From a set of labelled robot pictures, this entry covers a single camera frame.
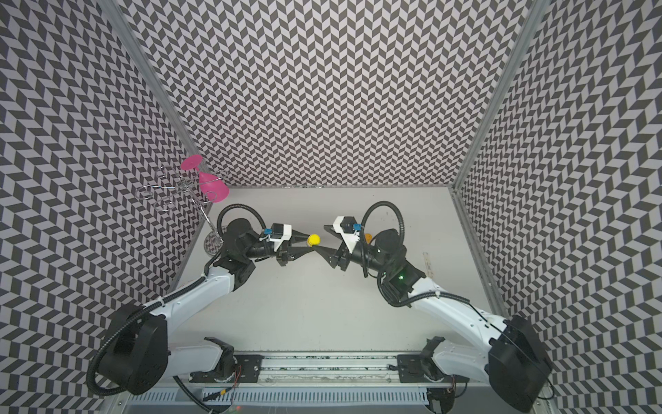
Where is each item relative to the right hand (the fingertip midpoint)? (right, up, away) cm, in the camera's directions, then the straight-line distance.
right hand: (321, 240), depth 68 cm
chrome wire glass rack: (-60, +16, +28) cm, 68 cm away
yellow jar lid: (-2, 0, 0) cm, 2 cm away
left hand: (-2, -1, +3) cm, 4 cm away
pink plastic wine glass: (-42, +16, +25) cm, 51 cm away
